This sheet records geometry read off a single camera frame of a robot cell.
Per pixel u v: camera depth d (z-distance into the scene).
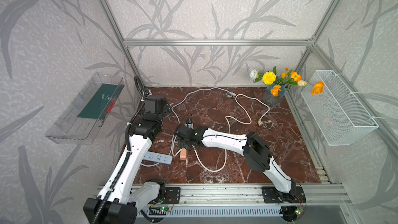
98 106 0.68
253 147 0.58
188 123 0.79
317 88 0.73
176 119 1.02
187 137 0.66
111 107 0.69
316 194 0.75
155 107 0.53
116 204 0.37
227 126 0.94
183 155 0.82
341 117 0.61
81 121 0.65
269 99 1.09
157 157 0.82
